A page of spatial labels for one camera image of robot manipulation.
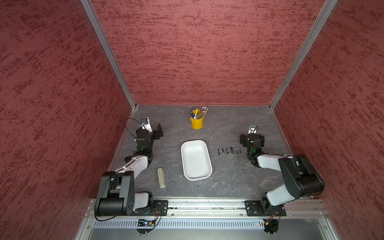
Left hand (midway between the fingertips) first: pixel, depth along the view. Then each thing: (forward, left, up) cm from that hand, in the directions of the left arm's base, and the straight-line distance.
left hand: (152, 127), depth 89 cm
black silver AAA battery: (-8, -45, -15) cm, 48 cm away
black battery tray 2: (-8, -56, -15) cm, 58 cm away
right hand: (0, -63, -8) cm, 63 cm away
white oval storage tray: (-14, -27, -14) cm, 34 cm away
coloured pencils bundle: (+14, -29, -2) cm, 33 cm away
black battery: (-9, -54, -15) cm, 56 cm away
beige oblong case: (-26, -8, -12) cm, 30 cm away
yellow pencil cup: (+11, -27, -11) cm, 31 cm away
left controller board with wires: (-48, -2, -18) cm, 51 cm away
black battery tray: (-9, -42, -15) cm, 45 cm away
